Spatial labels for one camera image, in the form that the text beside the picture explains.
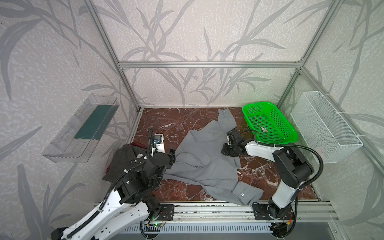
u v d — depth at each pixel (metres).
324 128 0.64
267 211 0.73
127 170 0.48
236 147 0.73
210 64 0.96
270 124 1.08
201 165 0.87
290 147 0.51
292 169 0.48
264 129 1.06
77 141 0.63
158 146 0.55
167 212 0.73
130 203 0.44
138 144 0.91
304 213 0.75
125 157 0.86
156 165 0.45
